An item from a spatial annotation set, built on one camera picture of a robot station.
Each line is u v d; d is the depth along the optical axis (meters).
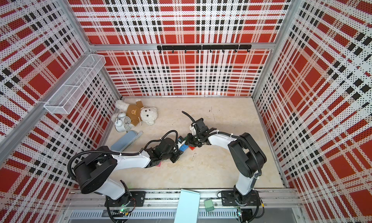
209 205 0.71
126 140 0.95
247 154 0.48
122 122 0.93
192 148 0.90
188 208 0.69
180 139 0.78
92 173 0.44
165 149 0.68
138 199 0.74
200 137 0.70
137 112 1.01
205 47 0.89
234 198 0.66
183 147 0.89
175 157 0.78
